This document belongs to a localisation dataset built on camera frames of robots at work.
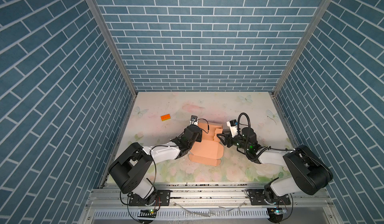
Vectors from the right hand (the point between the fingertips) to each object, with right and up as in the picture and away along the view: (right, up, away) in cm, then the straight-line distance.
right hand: (218, 132), depth 87 cm
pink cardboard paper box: (-5, -11, +1) cm, 13 cm away
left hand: (-11, +2, +2) cm, 12 cm away
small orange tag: (-36, +8, +17) cm, 40 cm away
